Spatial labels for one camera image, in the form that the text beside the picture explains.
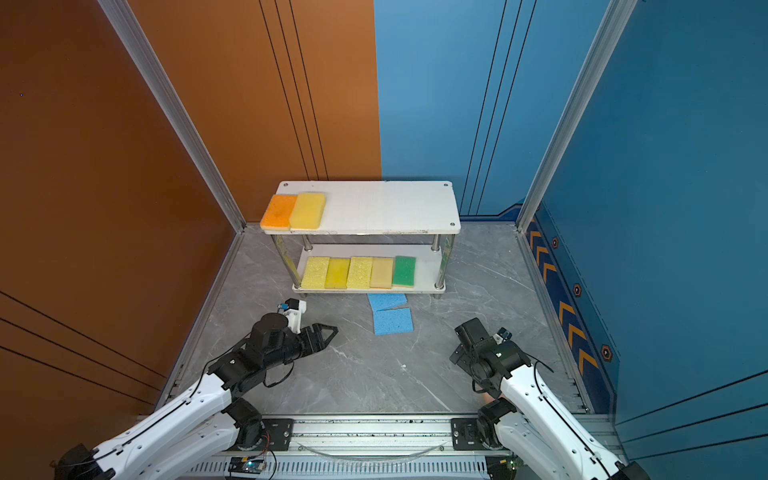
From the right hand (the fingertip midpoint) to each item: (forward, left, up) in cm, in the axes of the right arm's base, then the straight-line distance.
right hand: (465, 368), depth 79 cm
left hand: (+7, +35, +8) cm, 37 cm away
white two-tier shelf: (+31, +18, +30) cm, 47 cm away
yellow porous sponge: (+29, +30, +3) cm, 42 cm away
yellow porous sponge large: (+30, +44, +4) cm, 54 cm away
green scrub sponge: (+30, +16, +4) cm, 34 cm away
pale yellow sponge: (+28, +23, +4) cm, 36 cm away
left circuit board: (-21, +55, -6) cm, 59 cm away
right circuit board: (-21, -7, -7) cm, 23 cm away
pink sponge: (-7, -6, -4) cm, 9 cm away
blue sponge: (+23, +24, -3) cm, 33 cm away
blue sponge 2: (+16, +19, -3) cm, 25 cm away
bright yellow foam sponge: (+30, +37, +3) cm, 48 cm away
